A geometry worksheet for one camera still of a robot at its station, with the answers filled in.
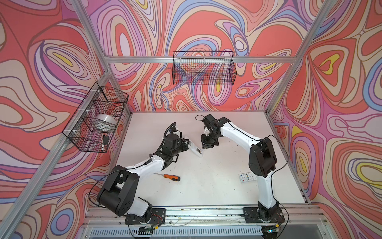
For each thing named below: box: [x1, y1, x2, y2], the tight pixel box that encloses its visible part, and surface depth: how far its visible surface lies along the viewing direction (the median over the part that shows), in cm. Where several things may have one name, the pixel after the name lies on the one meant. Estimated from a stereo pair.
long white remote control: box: [188, 141, 203, 158], surface depth 94 cm
